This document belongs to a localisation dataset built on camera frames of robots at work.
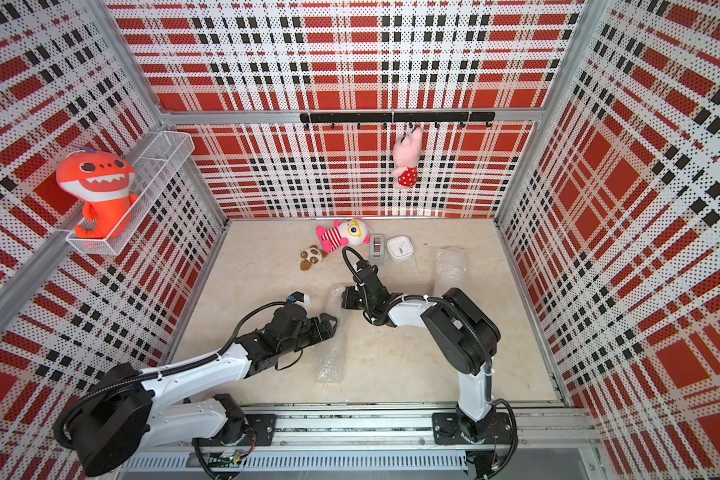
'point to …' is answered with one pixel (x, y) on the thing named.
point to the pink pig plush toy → (406, 152)
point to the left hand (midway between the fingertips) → (335, 325)
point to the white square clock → (400, 249)
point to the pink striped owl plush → (353, 232)
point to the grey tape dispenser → (377, 249)
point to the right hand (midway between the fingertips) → (345, 294)
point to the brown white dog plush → (311, 256)
